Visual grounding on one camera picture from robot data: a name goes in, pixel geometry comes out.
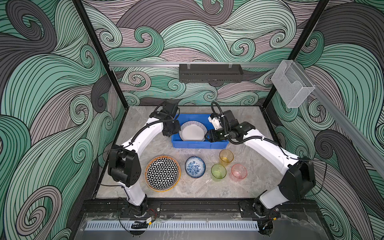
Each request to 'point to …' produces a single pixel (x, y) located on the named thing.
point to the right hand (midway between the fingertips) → (208, 135)
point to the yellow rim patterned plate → (162, 173)
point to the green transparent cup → (218, 171)
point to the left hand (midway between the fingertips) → (178, 129)
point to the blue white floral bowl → (195, 167)
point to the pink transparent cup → (238, 171)
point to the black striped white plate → (193, 131)
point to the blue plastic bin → (204, 143)
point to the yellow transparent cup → (225, 156)
